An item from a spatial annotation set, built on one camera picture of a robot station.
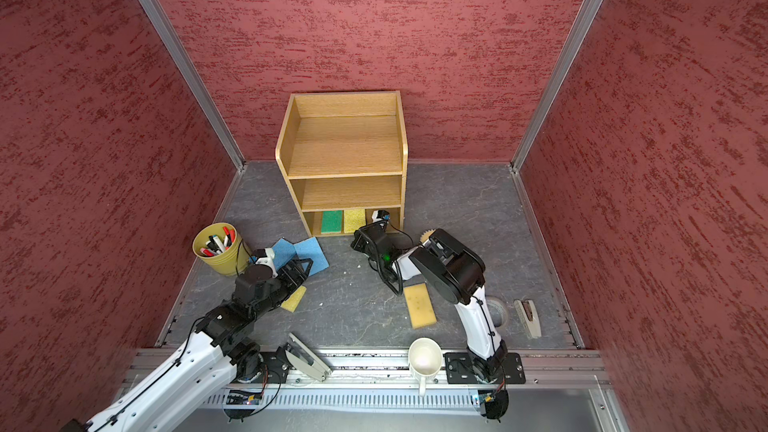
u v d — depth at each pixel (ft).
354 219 3.29
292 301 2.71
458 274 1.71
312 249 3.11
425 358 2.47
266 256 2.46
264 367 2.41
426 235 3.17
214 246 2.84
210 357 1.76
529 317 2.65
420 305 2.73
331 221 3.29
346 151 2.65
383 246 2.50
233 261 2.67
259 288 2.00
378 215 2.97
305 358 2.59
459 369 2.42
